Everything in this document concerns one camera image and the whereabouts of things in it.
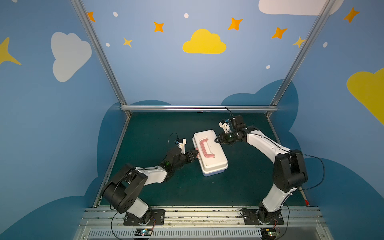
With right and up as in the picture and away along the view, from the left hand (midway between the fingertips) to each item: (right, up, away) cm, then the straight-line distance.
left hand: (200, 153), depth 85 cm
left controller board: (-28, -35, -15) cm, 48 cm away
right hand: (+11, +8, +5) cm, 14 cm away
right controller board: (+33, -37, -14) cm, 51 cm away
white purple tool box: (+7, -4, -2) cm, 8 cm away
